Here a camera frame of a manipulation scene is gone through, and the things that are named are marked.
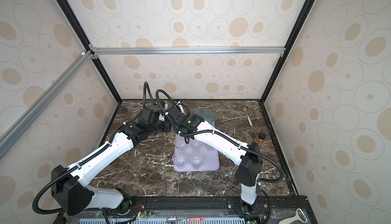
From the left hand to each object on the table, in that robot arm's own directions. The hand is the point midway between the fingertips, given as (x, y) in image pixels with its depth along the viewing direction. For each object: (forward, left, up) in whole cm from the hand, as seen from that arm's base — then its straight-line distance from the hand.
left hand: (177, 120), depth 77 cm
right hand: (+1, -2, -2) cm, 3 cm away
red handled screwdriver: (-40, -10, -22) cm, 47 cm away
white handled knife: (+28, -45, -25) cm, 58 cm away
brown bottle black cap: (-1, -47, -17) cm, 50 cm away
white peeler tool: (-40, -55, -23) cm, 72 cm away
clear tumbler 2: (-2, -9, -24) cm, 26 cm away
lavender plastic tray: (-13, -18, -24) cm, 33 cm away
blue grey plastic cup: (+25, -9, -22) cm, 34 cm away
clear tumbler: (-1, +1, -21) cm, 21 cm away
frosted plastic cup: (-11, -9, -24) cm, 28 cm away
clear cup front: (-5, -17, -20) cm, 27 cm away
